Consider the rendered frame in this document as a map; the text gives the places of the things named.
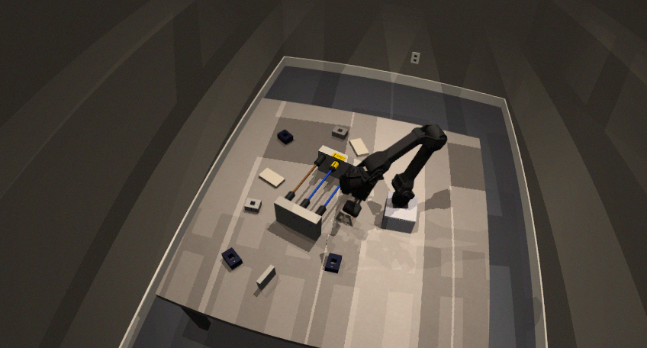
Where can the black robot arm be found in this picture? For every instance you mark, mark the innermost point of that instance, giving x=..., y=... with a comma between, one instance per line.
x=378, y=163

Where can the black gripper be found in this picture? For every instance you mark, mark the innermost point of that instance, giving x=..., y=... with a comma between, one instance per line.
x=353, y=207

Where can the beige flat rectangular block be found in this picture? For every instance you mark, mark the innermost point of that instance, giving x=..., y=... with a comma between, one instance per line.
x=271, y=178
x=359, y=147

